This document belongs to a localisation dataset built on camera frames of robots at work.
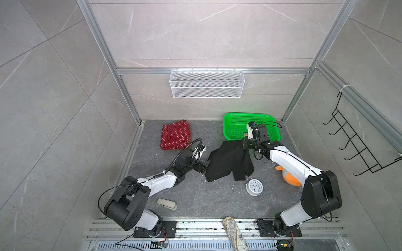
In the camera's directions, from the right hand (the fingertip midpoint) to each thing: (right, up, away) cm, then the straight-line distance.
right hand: (245, 139), depth 90 cm
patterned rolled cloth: (-9, -44, -21) cm, 50 cm away
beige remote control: (-43, -32, -11) cm, 55 cm away
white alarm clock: (+3, -26, -6) cm, 27 cm away
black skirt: (-9, -9, -3) cm, 13 cm away
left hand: (-24, -8, -2) cm, 25 cm away
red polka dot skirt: (-43, +2, +11) cm, 44 cm away
